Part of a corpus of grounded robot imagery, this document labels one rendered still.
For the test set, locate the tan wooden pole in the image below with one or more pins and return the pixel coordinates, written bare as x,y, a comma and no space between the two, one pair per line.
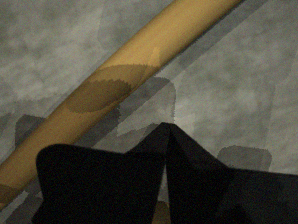
147,51

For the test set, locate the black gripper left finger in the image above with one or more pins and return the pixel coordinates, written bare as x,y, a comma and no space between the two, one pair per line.
132,179

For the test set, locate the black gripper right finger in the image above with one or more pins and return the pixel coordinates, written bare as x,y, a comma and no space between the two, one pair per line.
203,190

